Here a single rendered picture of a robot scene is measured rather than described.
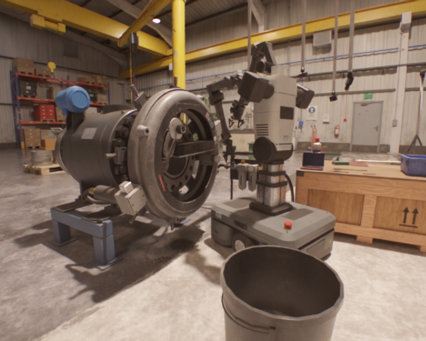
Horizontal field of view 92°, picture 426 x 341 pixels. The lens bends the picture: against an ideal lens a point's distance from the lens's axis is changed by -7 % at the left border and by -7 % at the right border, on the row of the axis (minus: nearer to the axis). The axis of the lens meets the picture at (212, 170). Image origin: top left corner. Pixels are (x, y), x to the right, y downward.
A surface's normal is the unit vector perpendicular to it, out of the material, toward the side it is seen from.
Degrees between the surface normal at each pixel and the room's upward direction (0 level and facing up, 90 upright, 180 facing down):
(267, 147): 90
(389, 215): 90
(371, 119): 90
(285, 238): 41
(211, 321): 0
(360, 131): 90
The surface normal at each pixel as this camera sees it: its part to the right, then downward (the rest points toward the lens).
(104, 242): 0.88, 0.07
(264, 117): -0.80, 0.10
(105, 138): -0.44, -0.23
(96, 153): -0.48, 0.06
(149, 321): 0.00, -0.99
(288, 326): -0.19, 0.16
